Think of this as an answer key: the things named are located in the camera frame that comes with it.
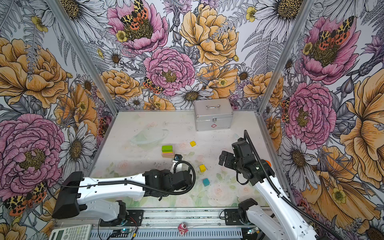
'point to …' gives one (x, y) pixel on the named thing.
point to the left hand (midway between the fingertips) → (180, 178)
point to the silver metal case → (212, 114)
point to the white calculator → (80, 232)
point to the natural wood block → (168, 155)
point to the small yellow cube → (193, 143)
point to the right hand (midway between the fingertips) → (228, 164)
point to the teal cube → (206, 182)
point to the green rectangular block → (167, 148)
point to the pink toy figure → (182, 228)
